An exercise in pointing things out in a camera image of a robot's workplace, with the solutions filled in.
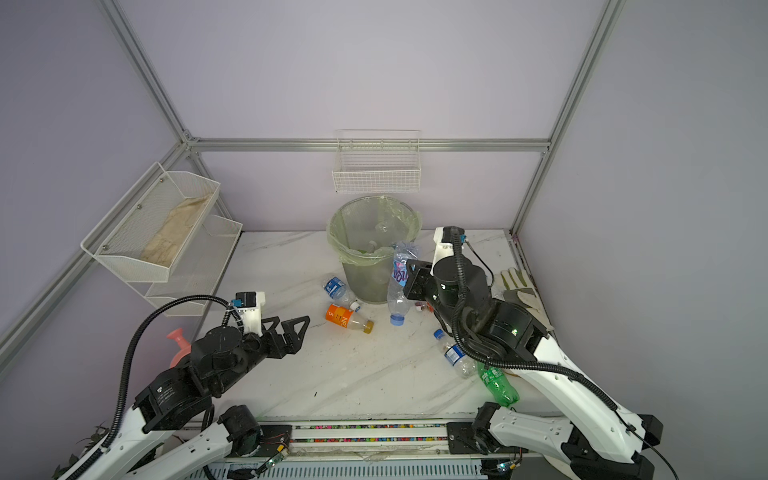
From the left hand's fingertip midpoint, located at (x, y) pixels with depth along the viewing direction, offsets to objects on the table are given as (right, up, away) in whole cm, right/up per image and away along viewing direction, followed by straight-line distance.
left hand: (294, 322), depth 67 cm
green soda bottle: (+50, -19, +11) cm, 55 cm away
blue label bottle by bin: (+4, +4, +30) cm, 30 cm away
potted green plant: (-37, -21, -8) cm, 43 cm away
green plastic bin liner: (+14, +24, +29) cm, 40 cm away
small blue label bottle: (+40, -13, +16) cm, 45 cm away
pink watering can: (-34, -9, +13) cm, 38 cm away
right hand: (+25, +14, -7) cm, 29 cm away
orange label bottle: (+8, -4, +24) cm, 25 cm away
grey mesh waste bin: (+14, +6, +31) cm, 35 cm away
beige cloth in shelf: (-37, +18, +10) cm, 43 cm away
